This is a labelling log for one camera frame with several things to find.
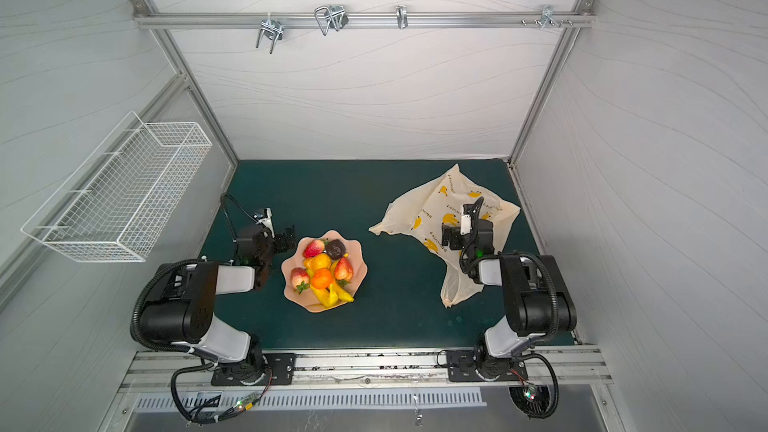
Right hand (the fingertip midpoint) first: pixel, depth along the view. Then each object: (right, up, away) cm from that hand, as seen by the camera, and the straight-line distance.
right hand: (465, 218), depth 96 cm
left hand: (-59, -1, 0) cm, 59 cm away
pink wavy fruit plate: (-48, -21, -14) cm, 54 cm away
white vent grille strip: (-66, -42, -25) cm, 83 cm away
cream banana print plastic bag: (-14, +1, +3) cm, 14 cm away
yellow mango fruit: (-46, -12, -9) cm, 48 cm away
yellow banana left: (-41, -19, -19) cm, 49 cm away
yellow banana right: (-38, -18, -19) cm, 46 cm away
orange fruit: (-44, -15, -14) cm, 48 cm away
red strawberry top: (-48, -8, -8) cm, 49 cm away
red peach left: (-50, -16, -14) cm, 54 cm away
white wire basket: (-88, +6, -28) cm, 92 cm away
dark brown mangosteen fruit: (-41, -9, -8) cm, 43 cm away
